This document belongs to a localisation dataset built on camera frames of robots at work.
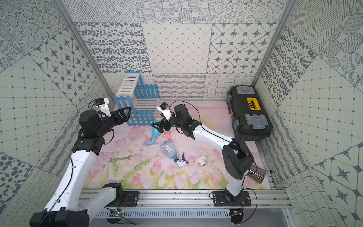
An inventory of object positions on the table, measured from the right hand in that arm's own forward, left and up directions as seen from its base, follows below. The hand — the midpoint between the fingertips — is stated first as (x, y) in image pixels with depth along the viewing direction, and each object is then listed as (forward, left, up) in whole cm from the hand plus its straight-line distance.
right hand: (158, 119), depth 81 cm
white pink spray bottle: (+2, -3, -21) cm, 21 cm away
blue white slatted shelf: (+39, +23, -21) cm, 50 cm away
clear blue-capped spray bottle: (-11, -6, -14) cm, 19 cm away
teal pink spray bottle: (+2, +5, -18) cm, 18 cm away
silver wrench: (-14, +21, -21) cm, 33 cm away
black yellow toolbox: (+4, -56, -5) cm, 56 cm away
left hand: (-1, +17, +12) cm, 21 cm away
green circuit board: (-43, +17, -23) cm, 52 cm away
